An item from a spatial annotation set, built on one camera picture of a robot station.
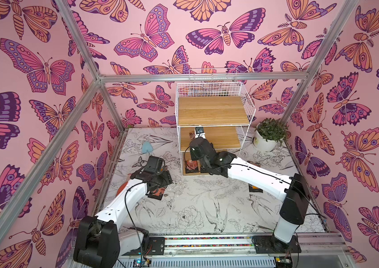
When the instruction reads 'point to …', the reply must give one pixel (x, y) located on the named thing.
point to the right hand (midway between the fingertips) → (192, 146)
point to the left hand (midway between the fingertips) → (167, 178)
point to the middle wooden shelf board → (220, 137)
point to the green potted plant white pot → (269, 132)
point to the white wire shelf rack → (216, 89)
